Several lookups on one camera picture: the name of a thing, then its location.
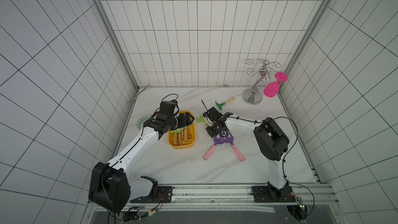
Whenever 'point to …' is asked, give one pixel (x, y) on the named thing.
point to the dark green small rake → (219, 106)
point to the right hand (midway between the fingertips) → (207, 131)
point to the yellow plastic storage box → (190, 142)
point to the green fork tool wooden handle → (189, 133)
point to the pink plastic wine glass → (271, 88)
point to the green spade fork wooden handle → (180, 140)
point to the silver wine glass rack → (253, 96)
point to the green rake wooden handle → (175, 137)
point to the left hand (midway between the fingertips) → (187, 123)
